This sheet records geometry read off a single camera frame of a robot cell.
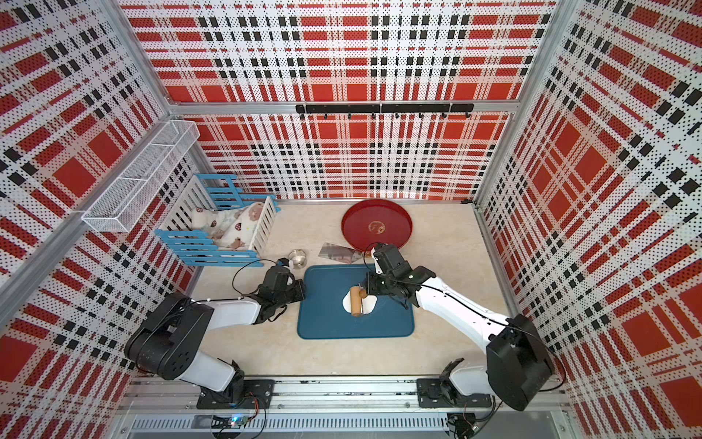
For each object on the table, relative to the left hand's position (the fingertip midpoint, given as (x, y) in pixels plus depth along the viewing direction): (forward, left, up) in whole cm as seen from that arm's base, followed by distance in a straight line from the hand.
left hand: (310, 285), depth 95 cm
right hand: (-5, -22, +12) cm, 25 cm away
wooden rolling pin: (-6, -17, +4) cm, 19 cm away
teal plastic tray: (-10, -5, 0) cm, 12 cm away
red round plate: (+29, -22, -1) cm, 37 cm away
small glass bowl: (+11, +6, +1) cm, 13 cm away
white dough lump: (-8, -21, +3) cm, 22 cm away
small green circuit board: (-39, +15, +2) cm, 42 cm away
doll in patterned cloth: (+21, +32, +6) cm, 39 cm away
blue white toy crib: (+43, +45, +5) cm, 62 cm away
